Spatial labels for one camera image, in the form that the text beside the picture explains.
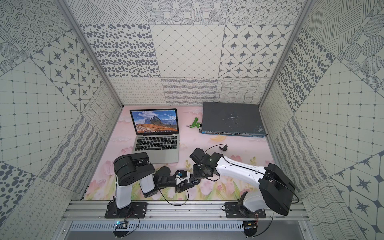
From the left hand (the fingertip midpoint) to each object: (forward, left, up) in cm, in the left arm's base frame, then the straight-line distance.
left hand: (191, 175), depth 85 cm
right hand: (-1, -4, +4) cm, 6 cm away
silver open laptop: (+27, +25, +2) cm, 37 cm away
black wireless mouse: (-3, -2, +1) cm, 4 cm away
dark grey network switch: (+41, -36, +4) cm, 54 cm away
